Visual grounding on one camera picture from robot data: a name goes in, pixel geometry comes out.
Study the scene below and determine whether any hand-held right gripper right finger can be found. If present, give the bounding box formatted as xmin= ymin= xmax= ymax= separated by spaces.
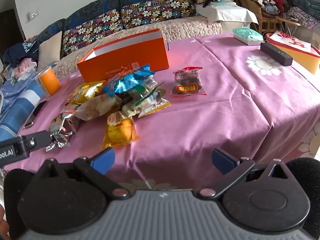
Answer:
xmin=197 ymin=148 xmax=290 ymax=200

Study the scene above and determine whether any blue white striped cloth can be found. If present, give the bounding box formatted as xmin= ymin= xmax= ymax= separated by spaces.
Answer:
xmin=0 ymin=79 xmax=45 ymax=135

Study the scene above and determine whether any orange clear canister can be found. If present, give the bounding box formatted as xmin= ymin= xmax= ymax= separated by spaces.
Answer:
xmin=35 ymin=65 xmax=62 ymax=97

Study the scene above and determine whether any white green snack packet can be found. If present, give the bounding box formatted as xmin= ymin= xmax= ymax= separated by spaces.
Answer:
xmin=130 ymin=81 xmax=167 ymax=100
xmin=122 ymin=94 xmax=172 ymax=118

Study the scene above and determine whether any black smartphone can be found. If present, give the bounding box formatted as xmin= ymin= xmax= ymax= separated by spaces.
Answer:
xmin=24 ymin=100 xmax=48 ymax=128

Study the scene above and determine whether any red yellow gift box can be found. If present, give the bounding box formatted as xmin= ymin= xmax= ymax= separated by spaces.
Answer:
xmin=265 ymin=31 xmax=320 ymax=75

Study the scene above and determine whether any pale beige snack packet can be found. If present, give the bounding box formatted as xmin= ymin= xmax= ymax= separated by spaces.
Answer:
xmin=75 ymin=95 xmax=123 ymax=122

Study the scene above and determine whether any pink floral plastic bag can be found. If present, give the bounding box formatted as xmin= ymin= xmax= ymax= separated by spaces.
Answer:
xmin=5 ymin=59 xmax=38 ymax=80

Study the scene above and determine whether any purple floral cloth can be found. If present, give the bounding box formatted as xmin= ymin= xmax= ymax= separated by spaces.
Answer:
xmin=287 ymin=6 xmax=320 ymax=29

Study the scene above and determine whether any blue cookie snack packet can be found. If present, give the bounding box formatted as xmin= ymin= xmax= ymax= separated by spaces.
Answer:
xmin=104 ymin=64 xmax=156 ymax=98

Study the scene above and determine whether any black speaker bar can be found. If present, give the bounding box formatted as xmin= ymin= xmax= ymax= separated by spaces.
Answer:
xmin=260 ymin=42 xmax=293 ymax=66

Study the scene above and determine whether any white cloth covered table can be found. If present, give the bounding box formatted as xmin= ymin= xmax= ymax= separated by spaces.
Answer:
xmin=196 ymin=4 xmax=259 ymax=34

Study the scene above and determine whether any dark wooden door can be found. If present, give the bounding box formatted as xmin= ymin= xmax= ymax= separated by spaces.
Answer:
xmin=0 ymin=9 xmax=25 ymax=64

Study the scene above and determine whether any orange cardboard box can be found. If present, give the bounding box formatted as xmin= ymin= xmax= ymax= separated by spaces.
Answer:
xmin=77 ymin=29 xmax=170 ymax=83

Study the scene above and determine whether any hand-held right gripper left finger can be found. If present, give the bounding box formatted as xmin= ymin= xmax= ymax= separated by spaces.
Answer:
xmin=37 ymin=148 xmax=129 ymax=200

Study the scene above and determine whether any green tissue pack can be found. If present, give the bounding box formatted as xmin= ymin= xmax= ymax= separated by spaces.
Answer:
xmin=232 ymin=27 xmax=264 ymax=46

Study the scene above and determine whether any dark blue clothes pile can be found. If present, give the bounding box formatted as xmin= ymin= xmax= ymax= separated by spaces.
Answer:
xmin=4 ymin=41 xmax=40 ymax=65

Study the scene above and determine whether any beige pillow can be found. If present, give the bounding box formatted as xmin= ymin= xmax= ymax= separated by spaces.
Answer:
xmin=37 ymin=31 xmax=63 ymax=67

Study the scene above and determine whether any wicker chair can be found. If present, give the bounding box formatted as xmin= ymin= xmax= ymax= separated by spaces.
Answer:
xmin=234 ymin=0 xmax=285 ymax=34

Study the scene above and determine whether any pink floral tablecloth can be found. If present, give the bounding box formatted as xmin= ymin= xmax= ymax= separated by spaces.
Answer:
xmin=4 ymin=31 xmax=320 ymax=190

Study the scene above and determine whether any silver foil snack packet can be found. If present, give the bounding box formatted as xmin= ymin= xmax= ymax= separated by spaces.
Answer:
xmin=45 ymin=111 xmax=80 ymax=152

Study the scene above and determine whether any yellow orange-fruit snack packet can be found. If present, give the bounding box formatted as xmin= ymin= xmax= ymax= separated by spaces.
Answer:
xmin=102 ymin=111 xmax=139 ymax=148

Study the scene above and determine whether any floral daisy cushion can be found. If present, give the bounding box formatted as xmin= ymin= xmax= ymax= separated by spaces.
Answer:
xmin=121 ymin=0 xmax=198 ymax=29
xmin=62 ymin=9 xmax=123 ymax=57

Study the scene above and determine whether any dark red snack packet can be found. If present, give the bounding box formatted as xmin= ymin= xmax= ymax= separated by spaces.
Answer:
xmin=170 ymin=67 xmax=207 ymax=97

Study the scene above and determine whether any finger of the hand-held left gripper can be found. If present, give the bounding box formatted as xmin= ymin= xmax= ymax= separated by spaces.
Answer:
xmin=15 ymin=130 xmax=53 ymax=153

